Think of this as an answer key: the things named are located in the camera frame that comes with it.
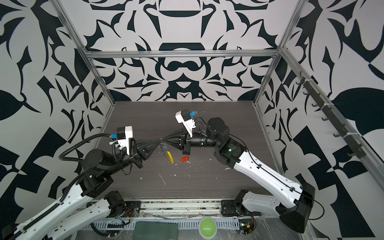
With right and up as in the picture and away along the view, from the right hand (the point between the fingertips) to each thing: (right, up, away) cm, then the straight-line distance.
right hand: (164, 142), depth 52 cm
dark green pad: (-7, -43, +17) cm, 47 cm away
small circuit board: (+34, -42, +18) cm, 57 cm away
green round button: (+16, -41, +16) cm, 47 cm away
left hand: (-2, +1, 0) cm, 2 cm away
